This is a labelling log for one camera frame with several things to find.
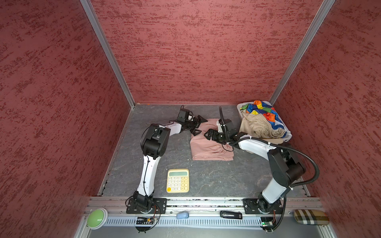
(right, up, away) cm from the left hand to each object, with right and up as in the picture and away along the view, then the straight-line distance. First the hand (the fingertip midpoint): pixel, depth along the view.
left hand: (205, 126), depth 100 cm
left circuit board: (-33, -45, -28) cm, 63 cm away
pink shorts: (-3, -14, -8) cm, 16 cm away
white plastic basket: (+52, -3, -8) cm, 53 cm away
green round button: (-55, -43, -30) cm, 76 cm away
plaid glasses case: (+48, -41, -32) cm, 71 cm away
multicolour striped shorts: (+41, +14, +7) cm, 44 cm away
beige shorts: (+35, +1, -2) cm, 35 cm away
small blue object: (-14, -41, -30) cm, 53 cm away
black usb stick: (+11, -43, -28) cm, 52 cm away
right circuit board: (+28, -45, -30) cm, 61 cm away
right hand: (+1, -7, -8) cm, 11 cm away
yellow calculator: (-17, -29, -20) cm, 39 cm away
